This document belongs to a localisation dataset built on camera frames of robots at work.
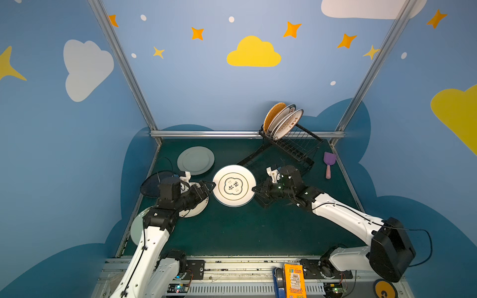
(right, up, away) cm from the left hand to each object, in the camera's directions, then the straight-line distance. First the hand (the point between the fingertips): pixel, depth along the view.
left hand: (212, 189), depth 74 cm
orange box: (+32, -34, -6) cm, 47 cm away
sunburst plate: (+36, +30, +20) cm, 51 cm away
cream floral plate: (-6, -8, -1) cm, 10 cm away
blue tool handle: (+26, -32, -5) cm, 42 cm away
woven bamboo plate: (+26, +34, +12) cm, 44 cm away
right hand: (+17, 0, +3) cm, 17 cm away
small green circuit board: (-13, -38, -3) cm, 41 cm away
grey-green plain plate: (-15, +11, +36) cm, 41 cm away
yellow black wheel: (+68, -38, -3) cm, 78 cm away
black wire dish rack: (+40, +17, +19) cm, 48 cm away
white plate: (+9, +1, +6) cm, 10 cm away
